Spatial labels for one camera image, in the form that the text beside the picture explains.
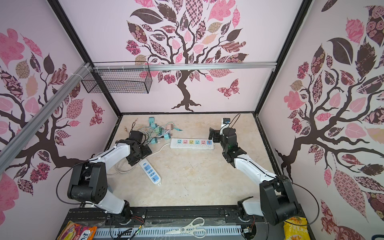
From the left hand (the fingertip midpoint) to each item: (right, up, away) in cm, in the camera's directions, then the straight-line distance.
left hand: (144, 157), depth 91 cm
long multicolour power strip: (+30, +8, +7) cm, 32 cm away
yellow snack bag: (+76, -28, -26) cm, 85 cm away
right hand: (+45, +19, -6) cm, 50 cm away
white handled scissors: (+31, -30, -21) cm, 48 cm away
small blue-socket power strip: (+5, -8, -4) cm, 10 cm away
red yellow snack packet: (-25, -29, -24) cm, 45 cm away
